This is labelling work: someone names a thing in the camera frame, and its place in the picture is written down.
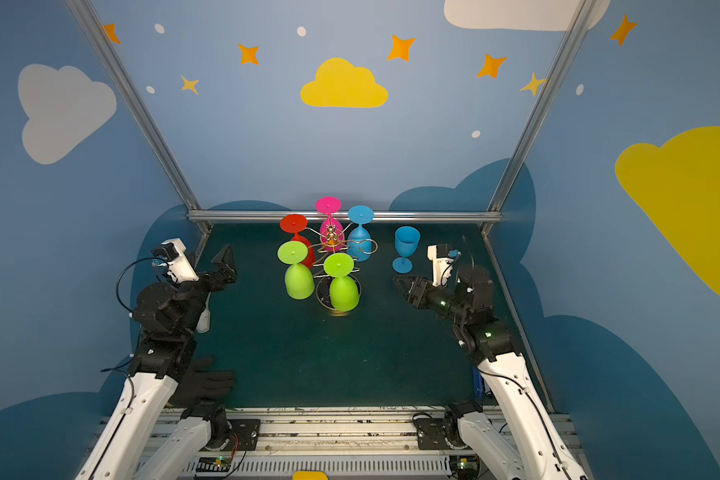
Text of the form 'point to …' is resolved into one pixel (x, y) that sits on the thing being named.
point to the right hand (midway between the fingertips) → (402, 276)
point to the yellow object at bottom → (309, 475)
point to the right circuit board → (464, 467)
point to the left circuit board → (213, 464)
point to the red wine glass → (295, 224)
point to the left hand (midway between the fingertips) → (208, 248)
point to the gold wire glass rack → (322, 278)
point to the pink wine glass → (331, 231)
